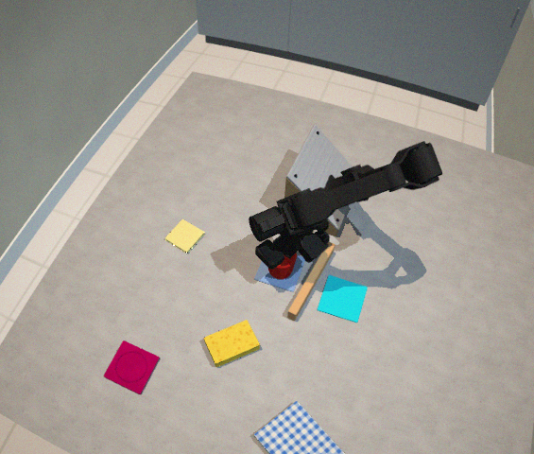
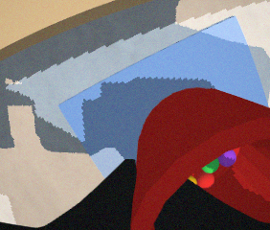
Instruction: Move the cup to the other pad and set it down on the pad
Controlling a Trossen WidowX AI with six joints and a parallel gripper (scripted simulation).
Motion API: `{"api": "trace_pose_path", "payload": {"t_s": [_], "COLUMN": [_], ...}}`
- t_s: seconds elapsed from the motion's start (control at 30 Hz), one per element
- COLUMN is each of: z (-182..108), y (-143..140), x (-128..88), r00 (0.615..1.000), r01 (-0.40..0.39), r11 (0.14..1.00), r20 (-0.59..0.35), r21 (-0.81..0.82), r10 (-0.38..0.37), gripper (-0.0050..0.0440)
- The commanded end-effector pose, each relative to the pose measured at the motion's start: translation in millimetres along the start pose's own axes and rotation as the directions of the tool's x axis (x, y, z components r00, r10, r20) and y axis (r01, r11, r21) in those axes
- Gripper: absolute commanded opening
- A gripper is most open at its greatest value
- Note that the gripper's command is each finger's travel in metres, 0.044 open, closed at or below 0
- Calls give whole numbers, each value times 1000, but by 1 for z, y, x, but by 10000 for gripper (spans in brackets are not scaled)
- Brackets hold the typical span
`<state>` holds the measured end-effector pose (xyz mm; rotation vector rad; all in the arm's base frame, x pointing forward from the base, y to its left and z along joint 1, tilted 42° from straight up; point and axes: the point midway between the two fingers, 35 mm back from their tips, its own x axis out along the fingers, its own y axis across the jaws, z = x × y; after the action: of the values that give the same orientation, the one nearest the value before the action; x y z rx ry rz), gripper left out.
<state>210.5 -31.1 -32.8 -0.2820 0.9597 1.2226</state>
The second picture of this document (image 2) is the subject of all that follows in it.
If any purple marble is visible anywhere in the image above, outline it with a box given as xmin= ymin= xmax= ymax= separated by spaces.
xmin=218 ymin=150 xmax=236 ymax=167

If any green marble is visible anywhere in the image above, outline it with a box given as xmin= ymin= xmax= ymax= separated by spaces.
xmin=202 ymin=158 xmax=219 ymax=173

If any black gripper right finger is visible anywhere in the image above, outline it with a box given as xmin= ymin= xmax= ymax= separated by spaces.
xmin=154 ymin=179 xmax=270 ymax=230

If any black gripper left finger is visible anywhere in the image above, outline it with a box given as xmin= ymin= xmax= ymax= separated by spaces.
xmin=0 ymin=159 xmax=137 ymax=230

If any yellow marble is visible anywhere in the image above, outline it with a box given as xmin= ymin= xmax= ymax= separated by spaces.
xmin=189 ymin=176 xmax=197 ymax=185

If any red marble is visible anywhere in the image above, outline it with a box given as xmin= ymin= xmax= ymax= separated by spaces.
xmin=196 ymin=172 xmax=214 ymax=189

